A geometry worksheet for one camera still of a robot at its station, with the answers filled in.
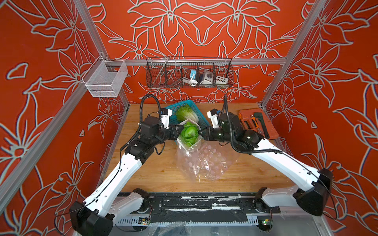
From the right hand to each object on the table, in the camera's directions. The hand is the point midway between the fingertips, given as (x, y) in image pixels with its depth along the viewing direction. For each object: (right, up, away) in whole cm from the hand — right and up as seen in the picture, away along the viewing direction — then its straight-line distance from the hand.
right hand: (194, 132), depth 68 cm
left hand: (-6, +3, +2) cm, 7 cm away
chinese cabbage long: (-2, -1, +4) cm, 5 cm away
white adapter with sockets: (+10, +33, +23) cm, 41 cm away
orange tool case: (+40, +3, +36) cm, 54 cm away
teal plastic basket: (-14, +5, +42) cm, 44 cm away
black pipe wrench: (+49, +7, +35) cm, 61 cm away
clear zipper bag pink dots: (+5, -18, +18) cm, 26 cm away
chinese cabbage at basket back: (-6, +11, +35) cm, 37 cm away
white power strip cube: (+19, +30, +24) cm, 43 cm away
